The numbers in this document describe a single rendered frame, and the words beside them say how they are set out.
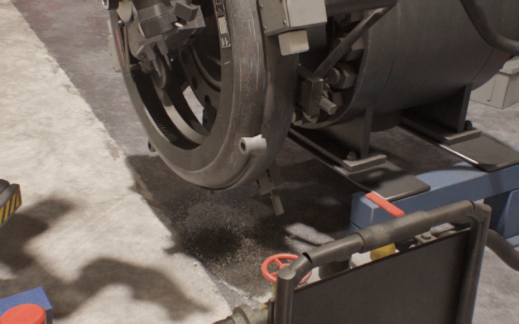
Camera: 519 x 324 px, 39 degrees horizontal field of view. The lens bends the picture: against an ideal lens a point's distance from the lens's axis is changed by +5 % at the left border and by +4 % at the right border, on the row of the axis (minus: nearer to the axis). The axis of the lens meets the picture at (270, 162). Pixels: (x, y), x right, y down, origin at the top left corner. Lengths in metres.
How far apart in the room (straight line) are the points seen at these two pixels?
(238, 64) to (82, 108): 1.54
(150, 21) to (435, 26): 0.78
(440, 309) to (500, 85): 1.93
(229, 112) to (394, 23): 0.46
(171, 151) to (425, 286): 0.84
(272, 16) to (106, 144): 1.35
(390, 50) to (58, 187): 1.13
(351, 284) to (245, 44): 0.55
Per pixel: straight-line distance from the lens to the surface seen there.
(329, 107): 1.39
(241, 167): 1.55
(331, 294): 1.03
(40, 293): 0.85
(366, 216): 1.73
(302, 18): 1.30
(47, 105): 2.93
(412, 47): 1.75
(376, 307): 1.11
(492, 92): 3.09
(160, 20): 1.24
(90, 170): 2.40
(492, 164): 1.97
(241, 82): 1.41
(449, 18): 1.81
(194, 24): 1.51
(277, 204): 1.65
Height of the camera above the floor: 1.09
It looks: 27 degrees down
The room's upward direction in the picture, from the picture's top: 2 degrees clockwise
